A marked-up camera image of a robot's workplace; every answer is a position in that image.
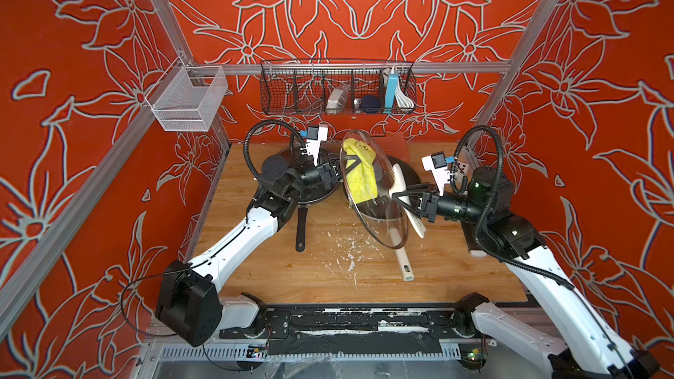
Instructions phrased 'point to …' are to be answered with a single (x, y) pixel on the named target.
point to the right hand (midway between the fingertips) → (392, 198)
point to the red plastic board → (393, 143)
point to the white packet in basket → (338, 97)
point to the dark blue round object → (370, 104)
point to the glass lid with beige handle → (385, 212)
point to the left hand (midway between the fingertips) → (359, 161)
